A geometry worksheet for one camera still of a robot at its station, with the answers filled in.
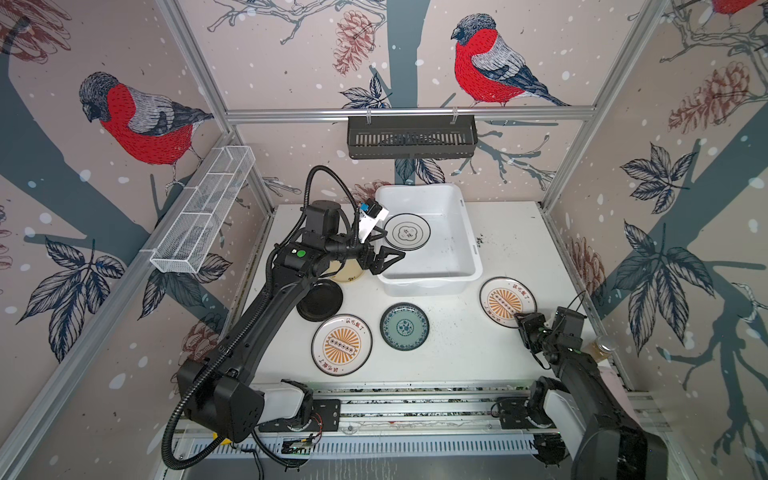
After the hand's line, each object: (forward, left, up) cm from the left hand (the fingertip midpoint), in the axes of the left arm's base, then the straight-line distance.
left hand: (392, 243), depth 69 cm
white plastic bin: (+34, -15, -31) cm, 48 cm away
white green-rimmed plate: (+30, -6, -30) cm, 43 cm away
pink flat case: (-24, -58, -30) cm, 69 cm away
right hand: (-6, -37, -30) cm, 48 cm away
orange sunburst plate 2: (+2, -36, -32) cm, 48 cm away
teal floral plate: (-7, -4, -32) cm, 33 cm away
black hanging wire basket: (+50, -8, -3) cm, 51 cm away
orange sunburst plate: (-12, +15, -33) cm, 38 cm away
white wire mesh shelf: (+1, +51, -2) cm, 51 cm away
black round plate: (+1, +23, -31) cm, 39 cm away
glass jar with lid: (-17, -53, -22) cm, 60 cm away
